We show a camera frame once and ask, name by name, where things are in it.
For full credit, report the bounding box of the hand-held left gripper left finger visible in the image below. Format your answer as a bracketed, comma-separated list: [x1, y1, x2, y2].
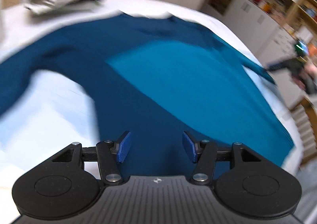
[51, 130, 132, 186]

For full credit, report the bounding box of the two-tone blue sweater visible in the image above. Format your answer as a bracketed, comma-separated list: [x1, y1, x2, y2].
[0, 12, 296, 177]

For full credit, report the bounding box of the white printed tablecloth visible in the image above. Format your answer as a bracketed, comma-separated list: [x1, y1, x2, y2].
[0, 0, 301, 190]

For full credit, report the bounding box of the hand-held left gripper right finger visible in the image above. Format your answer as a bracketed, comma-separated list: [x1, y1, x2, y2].
[182, 130, 263, 186]

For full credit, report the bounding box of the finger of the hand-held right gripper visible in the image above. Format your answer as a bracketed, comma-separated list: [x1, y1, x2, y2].
[266, 61, 291, 73]

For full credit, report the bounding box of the shelving unit with clutter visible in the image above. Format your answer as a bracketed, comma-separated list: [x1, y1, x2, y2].
[202, 0, 317, 108]

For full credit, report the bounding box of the wooden spindle-back chair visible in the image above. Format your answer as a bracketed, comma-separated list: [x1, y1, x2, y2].
[290, 95, 317, 165]

